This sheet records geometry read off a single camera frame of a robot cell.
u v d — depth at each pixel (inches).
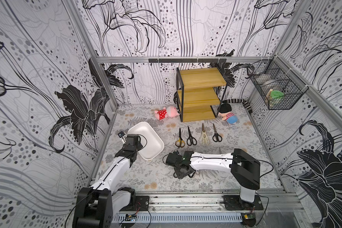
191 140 38.6
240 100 46.7
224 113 42.0
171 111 41.8
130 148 25.5
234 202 28.4
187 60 35.8
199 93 40.2
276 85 30.8
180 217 30.1
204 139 38.4
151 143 38.4
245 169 17.8
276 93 31.2
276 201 28.9
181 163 23.6
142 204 28.9
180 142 37.6
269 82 31.1
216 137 38.7
